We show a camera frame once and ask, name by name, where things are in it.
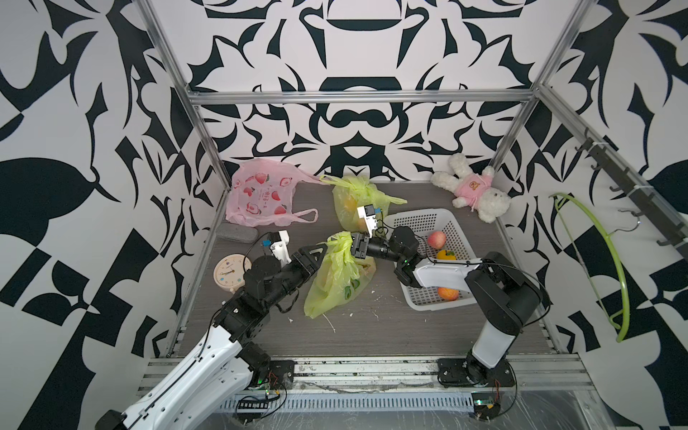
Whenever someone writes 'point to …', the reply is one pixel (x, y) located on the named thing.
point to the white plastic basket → (424, 222)
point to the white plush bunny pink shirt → (475, 191)
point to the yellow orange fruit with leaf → (442, 255)
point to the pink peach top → (436, 240)
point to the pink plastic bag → (262, 193)
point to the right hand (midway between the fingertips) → (333, 239)
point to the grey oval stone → (236, 232)
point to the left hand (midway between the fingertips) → (323, 245)
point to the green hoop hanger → (625, 326)
